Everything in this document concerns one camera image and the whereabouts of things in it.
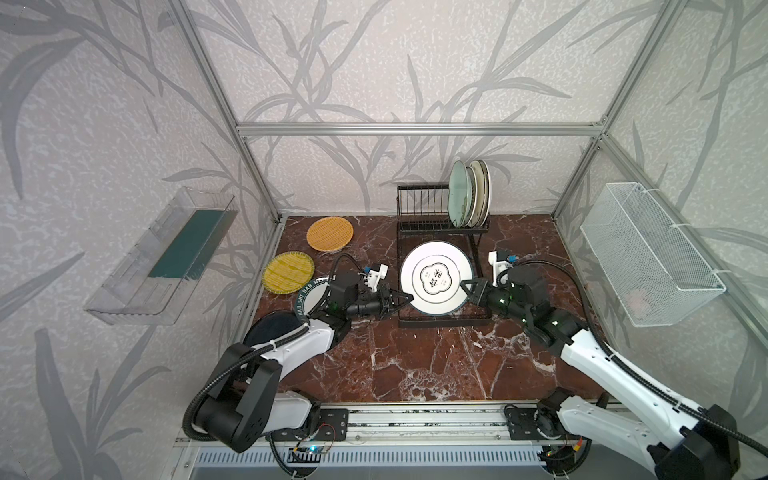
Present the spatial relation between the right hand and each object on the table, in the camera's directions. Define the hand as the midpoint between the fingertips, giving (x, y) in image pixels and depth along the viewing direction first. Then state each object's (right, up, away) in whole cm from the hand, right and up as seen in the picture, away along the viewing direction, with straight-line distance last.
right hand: (458, 282), depth 75 cm
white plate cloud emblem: (-6, +2, +4) cm, 8 cm away
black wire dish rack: (-6, +20, +45) cm, 50 cm away
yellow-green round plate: (-54, 0, +27) cm, 61 cm away
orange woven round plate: (-43, +13, +40) cm, 60 cm away
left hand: (-12, -6, +1) cm, 13 cm away
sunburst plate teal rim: (+8, +24, +8) cm, 26 cm away
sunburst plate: (+5, +22, +5) cm, 24 cm away
